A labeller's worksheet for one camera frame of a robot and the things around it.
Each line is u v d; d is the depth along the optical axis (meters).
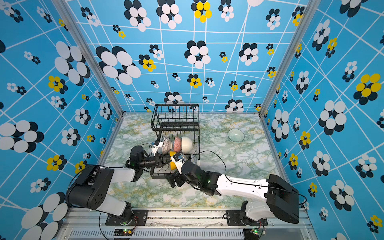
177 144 0.89
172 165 0.81
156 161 0.76
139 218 0.74
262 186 0.44
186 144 0.91
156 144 0.81
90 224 0.72
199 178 0.56
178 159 0.64
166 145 0.89
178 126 1.28
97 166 0.51
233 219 0.74
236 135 1.03
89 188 0.45
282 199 0.41
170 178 0.64
